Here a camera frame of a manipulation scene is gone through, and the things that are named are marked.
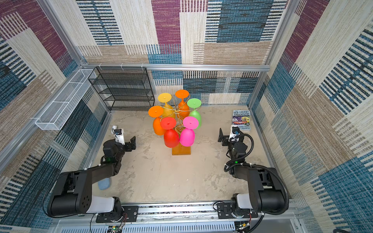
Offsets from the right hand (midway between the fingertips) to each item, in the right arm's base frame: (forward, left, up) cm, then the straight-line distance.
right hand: (230, 130), depth 88 cm
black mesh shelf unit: (+38, +74, +3) cm, 83 cm away
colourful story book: (+20, -14, -13) cm, 27 cm away
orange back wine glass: (+8, +27, +10) cm, 30 cm away
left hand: (-1, +62, -4) cm, 62 cm away
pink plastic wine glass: (-10, +26, +8) cm, 28 cm away
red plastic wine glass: (-11, +33, +11) cm, 37 cm away
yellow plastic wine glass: (+5, +36, +13) cm, 38 cm away
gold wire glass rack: (-6, +31, -13) cm, 34 cm away
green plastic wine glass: (+4, +21, +19) cm, 29 cm away
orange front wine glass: (-2, +41, +19) cm, 45 cm away
